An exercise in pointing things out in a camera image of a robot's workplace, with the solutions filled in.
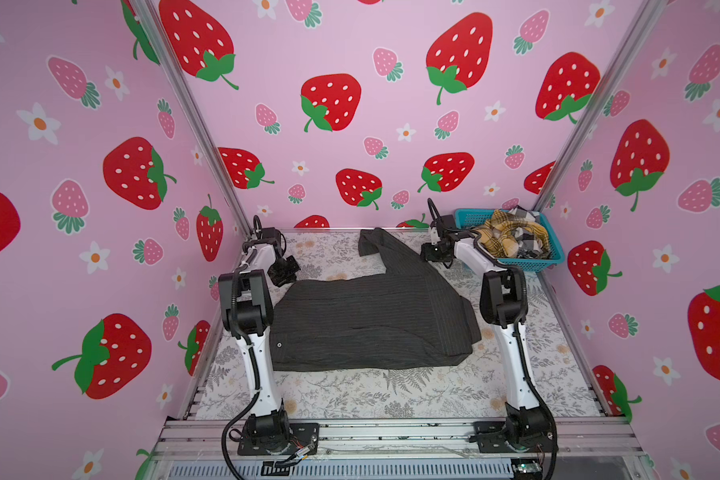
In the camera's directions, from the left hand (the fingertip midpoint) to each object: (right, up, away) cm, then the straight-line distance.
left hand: (297, 275), depth 106 cm
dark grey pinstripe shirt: (+37, -13, -8) cm, 40 cm away
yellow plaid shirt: (+73, +14, +1) cm, 74 cm away
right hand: (+48, +8, +6) cm, 49 cm away
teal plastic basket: (+68, +22, +12) cm, 73 cm away
